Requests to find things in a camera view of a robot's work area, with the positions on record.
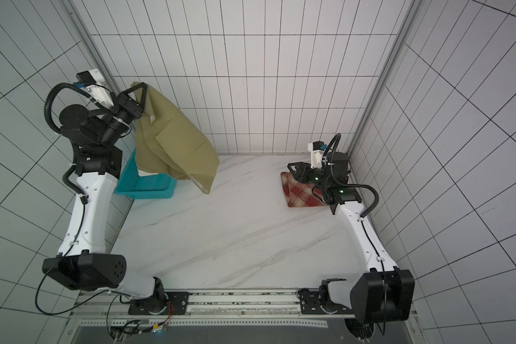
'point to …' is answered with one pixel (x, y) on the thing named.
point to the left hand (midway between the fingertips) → (149, 88)
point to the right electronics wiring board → (362, 332)
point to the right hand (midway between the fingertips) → (294, 162)
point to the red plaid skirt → (299, 194)
